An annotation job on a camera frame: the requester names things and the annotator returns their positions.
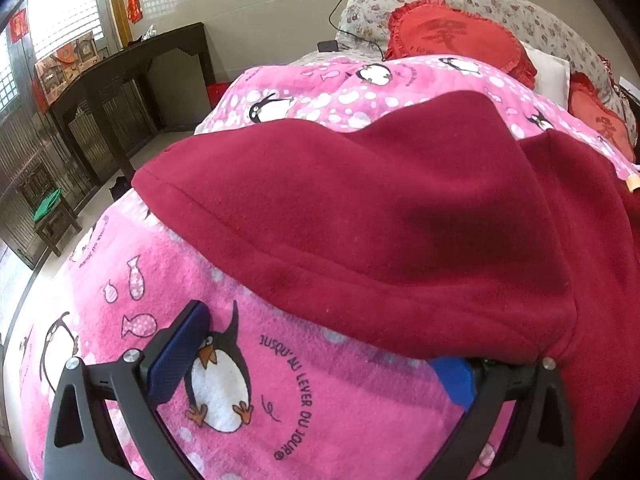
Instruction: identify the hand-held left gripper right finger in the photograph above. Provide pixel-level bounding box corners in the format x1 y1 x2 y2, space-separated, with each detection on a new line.
425 355 576 480

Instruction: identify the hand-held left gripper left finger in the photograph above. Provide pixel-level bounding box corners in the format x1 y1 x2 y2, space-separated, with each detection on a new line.
42 301 211 480

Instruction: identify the dark red fleece garment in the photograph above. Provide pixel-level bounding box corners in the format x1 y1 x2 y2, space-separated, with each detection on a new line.
131 91 640 480

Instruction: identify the pink penguin print blanket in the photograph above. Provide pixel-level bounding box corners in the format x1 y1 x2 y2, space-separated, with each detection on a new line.
10 52 636 480

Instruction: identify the small wooden stool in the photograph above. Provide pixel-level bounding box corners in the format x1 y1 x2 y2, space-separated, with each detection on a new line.
17 162 83 256

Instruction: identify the green cloth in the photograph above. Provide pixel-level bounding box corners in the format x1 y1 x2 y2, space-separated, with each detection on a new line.
31 188 65 222

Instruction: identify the red plastic bin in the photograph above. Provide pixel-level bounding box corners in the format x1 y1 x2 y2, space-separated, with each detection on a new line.
206 80 233 108

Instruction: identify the small red heart cushion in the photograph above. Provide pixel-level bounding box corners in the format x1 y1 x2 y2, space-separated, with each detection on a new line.
567 71 637 163

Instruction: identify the dark wooden console table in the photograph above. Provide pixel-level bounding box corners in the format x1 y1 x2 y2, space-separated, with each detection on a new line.
47 22 216 183

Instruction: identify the printed cardboard box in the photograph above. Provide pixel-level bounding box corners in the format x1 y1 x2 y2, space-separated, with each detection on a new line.
34 31 98 113

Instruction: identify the white pillow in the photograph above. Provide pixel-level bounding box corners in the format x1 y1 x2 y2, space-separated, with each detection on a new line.
520 42 571 108

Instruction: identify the large red heart cushion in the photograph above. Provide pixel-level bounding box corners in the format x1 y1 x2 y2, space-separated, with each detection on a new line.
384 0 538 88

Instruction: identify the large floral pillow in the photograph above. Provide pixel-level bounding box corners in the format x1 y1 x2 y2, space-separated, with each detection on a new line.
405 0 626 111

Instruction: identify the small floral pillow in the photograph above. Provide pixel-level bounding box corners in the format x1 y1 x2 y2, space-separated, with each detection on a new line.
336 0 416 56

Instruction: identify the wooden door frame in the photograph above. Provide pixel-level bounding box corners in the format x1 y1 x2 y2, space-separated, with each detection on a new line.
105 0 133 46

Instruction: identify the black charger cable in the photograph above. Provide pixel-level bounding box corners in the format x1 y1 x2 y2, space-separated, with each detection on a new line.
328 0 411 61

